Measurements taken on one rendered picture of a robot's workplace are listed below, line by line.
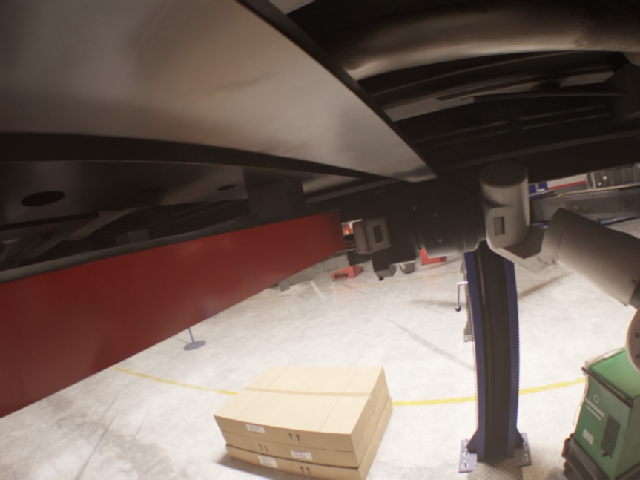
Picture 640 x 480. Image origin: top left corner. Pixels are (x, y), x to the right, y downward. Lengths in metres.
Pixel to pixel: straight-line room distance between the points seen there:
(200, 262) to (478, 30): 0.33
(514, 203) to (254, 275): 0.31
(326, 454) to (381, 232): 1.81
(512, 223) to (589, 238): 0.11
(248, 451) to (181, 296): 2.33
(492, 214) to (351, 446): 1.72
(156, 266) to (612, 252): 0.39
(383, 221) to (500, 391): 1.76
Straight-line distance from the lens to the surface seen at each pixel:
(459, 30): 0.35
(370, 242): 0.39
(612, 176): 9.18
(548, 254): 0.40
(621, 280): 0.37
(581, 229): 0.39
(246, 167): 0.24
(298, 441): 2.12
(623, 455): 1.71
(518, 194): 0.41
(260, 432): 2.26
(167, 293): 0.19
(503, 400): 2.11
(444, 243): 0.42
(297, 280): 0.94
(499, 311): 1.81
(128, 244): 0.18
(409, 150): 0.18
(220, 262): 0.22
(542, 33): 0.38
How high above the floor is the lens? 1.64
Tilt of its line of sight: 3 degrees down
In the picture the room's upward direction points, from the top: 13 degrees counter-clockwise
